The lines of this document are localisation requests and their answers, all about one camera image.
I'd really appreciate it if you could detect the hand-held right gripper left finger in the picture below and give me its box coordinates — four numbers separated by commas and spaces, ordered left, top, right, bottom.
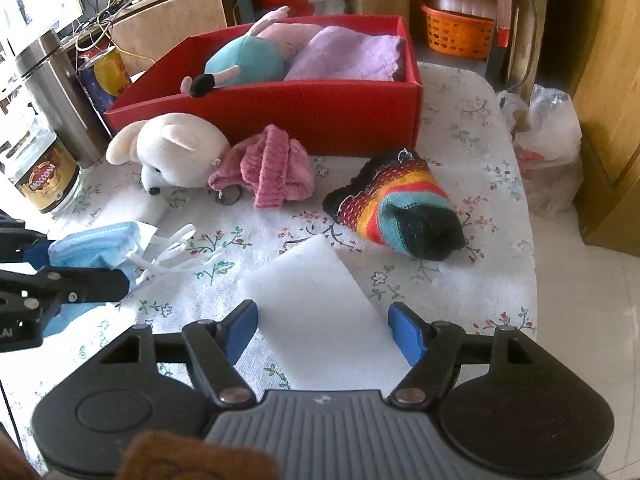
97, 299, 261, 407

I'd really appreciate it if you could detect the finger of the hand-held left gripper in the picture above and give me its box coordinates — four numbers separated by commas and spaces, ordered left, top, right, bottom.
0, 265, 132, 312
0, 227, 52, 267

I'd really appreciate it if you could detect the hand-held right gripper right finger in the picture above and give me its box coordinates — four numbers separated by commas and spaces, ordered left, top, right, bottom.
386, 301, 546, 408

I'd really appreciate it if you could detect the blue face mask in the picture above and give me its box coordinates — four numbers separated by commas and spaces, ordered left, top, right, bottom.
44, 221, 223, 336

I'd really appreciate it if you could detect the white foam block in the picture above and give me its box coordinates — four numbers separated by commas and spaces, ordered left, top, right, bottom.
239, 234, 416, 393

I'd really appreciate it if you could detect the striped knit sock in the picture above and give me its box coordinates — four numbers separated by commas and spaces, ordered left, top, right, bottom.
322, 147, 467, 262

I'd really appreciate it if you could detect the white plush bear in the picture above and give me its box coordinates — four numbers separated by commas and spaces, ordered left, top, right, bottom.
106, 112, 233, 223

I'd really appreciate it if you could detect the pink knit hat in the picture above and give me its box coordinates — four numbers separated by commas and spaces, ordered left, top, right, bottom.
207, 124, 316, 212

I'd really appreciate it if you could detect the red cardboard box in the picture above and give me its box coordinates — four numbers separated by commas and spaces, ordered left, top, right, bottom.
103, 15, 423, 157

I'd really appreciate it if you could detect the teal pink plush toy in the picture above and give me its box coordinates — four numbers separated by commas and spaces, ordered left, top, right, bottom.
181, 6, 321, 98

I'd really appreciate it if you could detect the purple cloth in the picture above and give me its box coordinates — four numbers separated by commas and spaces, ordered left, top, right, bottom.
284, 26, 407, 82

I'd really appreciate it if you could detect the glass coffee jar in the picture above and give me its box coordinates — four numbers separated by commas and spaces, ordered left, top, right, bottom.
0, 110, 85, 217

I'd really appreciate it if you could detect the brown fuzzy cloth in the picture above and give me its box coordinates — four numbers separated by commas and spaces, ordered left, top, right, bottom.
115, 432, 279, 480

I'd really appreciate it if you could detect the stainless steel thermos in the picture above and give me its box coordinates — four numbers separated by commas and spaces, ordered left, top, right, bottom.
14, 29, 111, 170

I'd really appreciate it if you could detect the blue yellow drink can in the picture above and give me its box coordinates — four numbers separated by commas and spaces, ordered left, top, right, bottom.
77, 46, 133, 111

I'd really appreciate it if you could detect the television monitor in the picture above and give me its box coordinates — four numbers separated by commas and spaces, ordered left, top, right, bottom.
0, 0, 86, 56

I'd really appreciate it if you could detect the wooden television cabinet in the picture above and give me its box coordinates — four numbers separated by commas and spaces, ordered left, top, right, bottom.
60, 0, 236, 76

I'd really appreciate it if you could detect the orange plastic basket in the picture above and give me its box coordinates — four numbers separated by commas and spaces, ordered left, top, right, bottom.
420, 4, 497, 60

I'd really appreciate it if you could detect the wooden cupboard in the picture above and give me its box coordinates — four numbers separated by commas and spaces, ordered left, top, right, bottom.
547, 0, 640, 256

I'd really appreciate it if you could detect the red banner strip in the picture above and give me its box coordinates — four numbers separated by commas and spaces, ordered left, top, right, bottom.
497, 0, 517, 47

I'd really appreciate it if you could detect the brown cardboard box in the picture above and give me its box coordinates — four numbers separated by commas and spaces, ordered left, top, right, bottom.
350, 0, 413, 18

